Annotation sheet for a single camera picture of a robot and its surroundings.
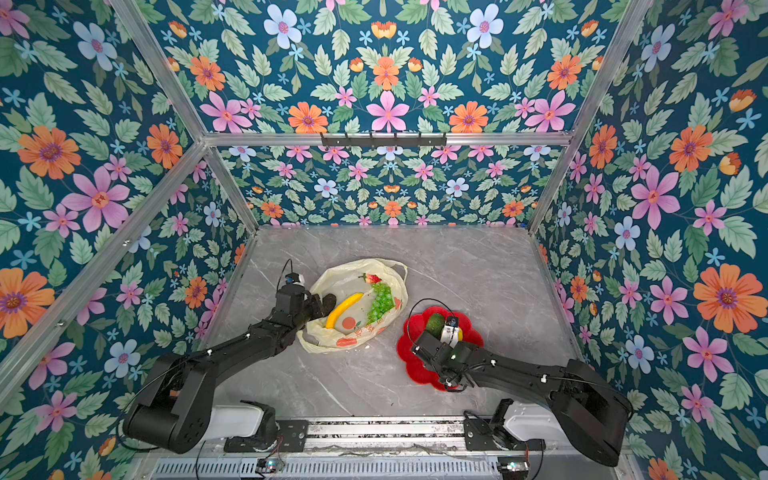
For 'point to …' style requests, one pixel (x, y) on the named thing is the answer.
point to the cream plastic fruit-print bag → (371, 295)
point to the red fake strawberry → (370, 278)
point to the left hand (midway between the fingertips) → (323, 291)
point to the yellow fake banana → (332, 318)
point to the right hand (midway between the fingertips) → (436, 356)
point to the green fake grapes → (382, 302)
